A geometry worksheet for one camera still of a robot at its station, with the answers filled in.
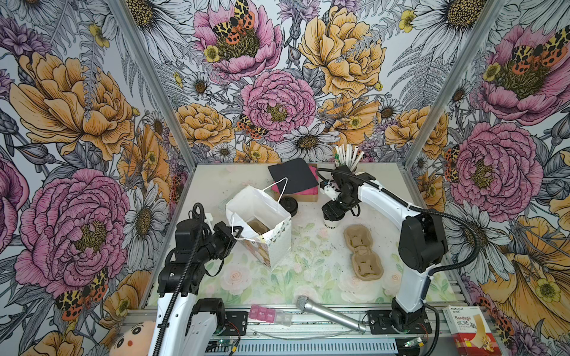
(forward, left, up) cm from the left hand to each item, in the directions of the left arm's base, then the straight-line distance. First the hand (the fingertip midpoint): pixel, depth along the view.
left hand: (244, 234), depth 72 cm
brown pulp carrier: (+13, -1, -18) cm, 22 cm away
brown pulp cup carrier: (-3, -43, -19) cm, 47 cm away
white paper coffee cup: (+14, -32, -18) cm, 39 cm away
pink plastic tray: (-19, -9, -20) cm, 29 cm away
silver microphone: (-17, -19, -17) cm, 31 cm away
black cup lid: (+9, -31, -6) cm, 33 cm away
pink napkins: (+32, -25, -18) cm, 45 cm away
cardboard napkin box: (+28, -24, -16) cm, 40 cm away
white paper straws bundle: (+41, -41, -4) cm, 58 cm away
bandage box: (-25, -71, -18) cm, 77 cm away
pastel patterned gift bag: (+12, -5, -15) cm, 20 cm away
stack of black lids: (+23, -15, -16) cm, 32 cm away
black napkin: (+44, -20, -22) cm, 53 cm away
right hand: (+14, -33, -12) cm, 38 cm away
